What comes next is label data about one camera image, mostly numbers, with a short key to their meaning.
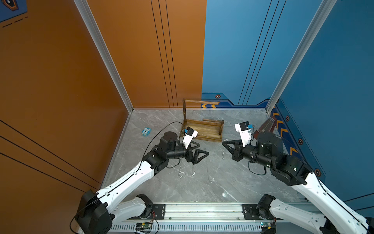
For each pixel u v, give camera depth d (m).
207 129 1.08
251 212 0.72
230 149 0.59
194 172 0.87
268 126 0.92
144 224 0.71
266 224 0.72
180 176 0.85
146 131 1.05
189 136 0.63
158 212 0.74
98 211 0.39
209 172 0.88
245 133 0.54
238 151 0.52
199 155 0.61
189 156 0.62
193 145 0.72
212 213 0.75
